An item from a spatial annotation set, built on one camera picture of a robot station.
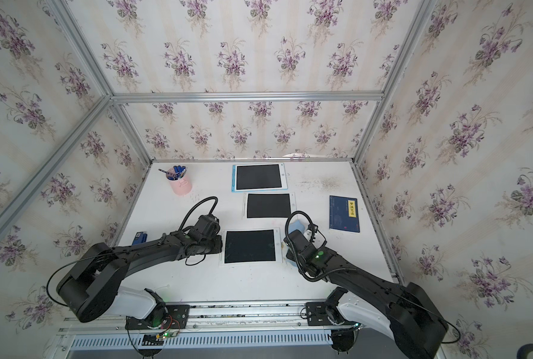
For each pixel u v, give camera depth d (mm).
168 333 696
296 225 951
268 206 1008
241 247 911
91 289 419
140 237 882
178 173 1023
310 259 606
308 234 754
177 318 728
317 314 728
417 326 400
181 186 1008
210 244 784
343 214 987
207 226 704
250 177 1184
